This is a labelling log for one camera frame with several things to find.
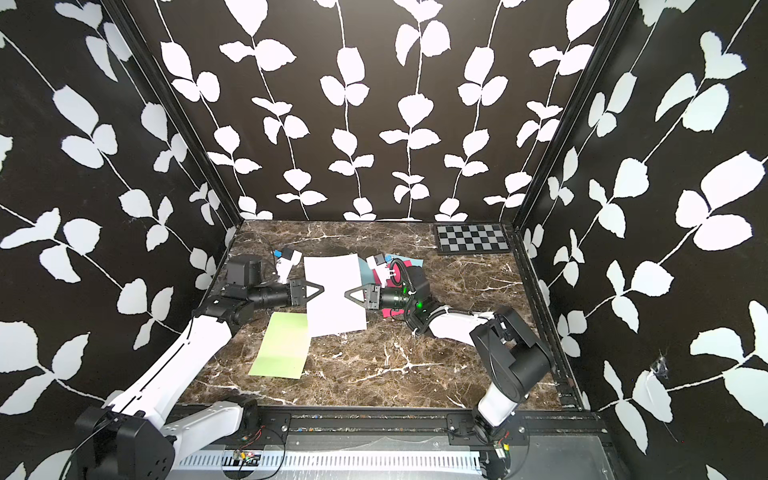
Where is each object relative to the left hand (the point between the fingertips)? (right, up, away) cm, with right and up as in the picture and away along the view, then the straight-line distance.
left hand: (324, 287), depth 75 cm
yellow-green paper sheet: (-15, -20, +13) cm, 29 cm away
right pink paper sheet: (+18, +2, +2) cm, 18 cm away
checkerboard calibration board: (+48, +14, +39) cm, 64 cm away
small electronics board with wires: (-19, -41, -4) cm, 45 cm away
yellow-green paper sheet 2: (+2, -7, +1) cm, 7 cm away
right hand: (+6, -3, 0) cm, 6 cm away
